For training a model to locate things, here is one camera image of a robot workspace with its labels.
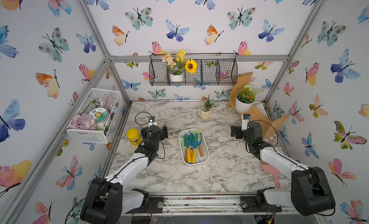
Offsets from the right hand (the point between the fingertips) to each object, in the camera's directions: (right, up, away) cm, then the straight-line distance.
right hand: (241, 124), depth 88 cm
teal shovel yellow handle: (-28, -13, +5) cm, 31 cm away
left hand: (-50, -1, -2) cm, 50 cm away
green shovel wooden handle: (-25, -6, +8) cm, 27 cm away
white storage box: (-21, -20, +2) cm, 29 cm away
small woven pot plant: (-20, +10, +19) cm, 29 cm away
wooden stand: (+17, +6, +15) cm, 23 cm away
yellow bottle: (-66, -8, +1) cm, 66 cm away
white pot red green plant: (+4, +16, +5) cm, 18 cm away
